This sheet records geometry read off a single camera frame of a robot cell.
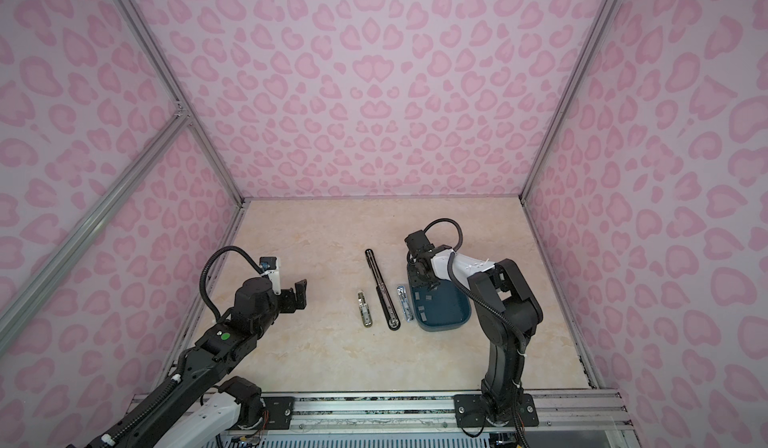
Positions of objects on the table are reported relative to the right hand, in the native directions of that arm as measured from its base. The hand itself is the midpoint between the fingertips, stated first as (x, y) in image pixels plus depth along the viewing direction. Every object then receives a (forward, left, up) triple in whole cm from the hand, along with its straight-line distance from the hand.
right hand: (423, 274), depth 97 cm
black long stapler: (-11, +11, 0) cm, 15 cm away
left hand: (-10, +36, +15) cm, 41 cm away
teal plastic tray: (-11, -6, -1) cm, 12 cm away
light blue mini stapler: (-11, +5, -1) cm, 12 cm away
